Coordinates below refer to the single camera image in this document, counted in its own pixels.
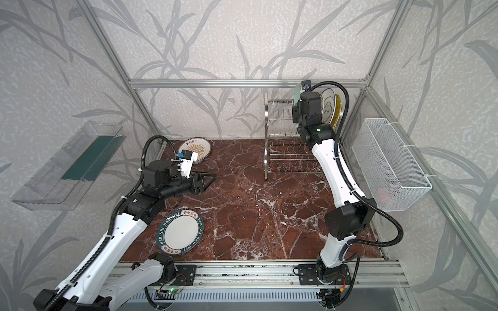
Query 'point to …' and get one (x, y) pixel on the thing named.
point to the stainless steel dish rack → (285, 151)
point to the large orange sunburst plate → (200, 146)
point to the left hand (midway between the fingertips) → (213, 177)
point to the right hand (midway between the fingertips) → (306, 102)
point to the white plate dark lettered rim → (180, 232)
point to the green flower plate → (297, 94)
